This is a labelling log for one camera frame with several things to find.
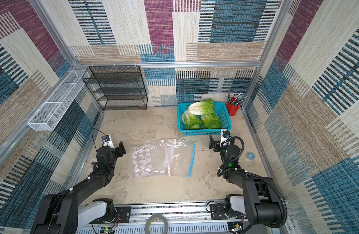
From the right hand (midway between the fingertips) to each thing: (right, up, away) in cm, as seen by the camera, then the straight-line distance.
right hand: (220, 136), depth 88 cm
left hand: (-62, -4, -1) cm, 62 cm away
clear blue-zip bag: (-24, -12, +6) cm, 28 cm away
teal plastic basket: (+6, +16, +21) cm, 27 cm away
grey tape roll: (-37, -37, -17) cm, 55 cm away
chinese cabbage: (-3, +9, +12) cm, 15 cm away
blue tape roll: (+21, -13, +5) cm, 25 cm away
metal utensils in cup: (+17, +24, +23) cm, 37 cm away
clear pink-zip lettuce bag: (-42, -13, +1) cm, 44 cm away
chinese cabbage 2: (-16, +9, +12) cm, 21 cm away
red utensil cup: (+15, +18, +21) cm, 31 cm away
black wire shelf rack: (-70, +33, +20) cm, 80 cm away
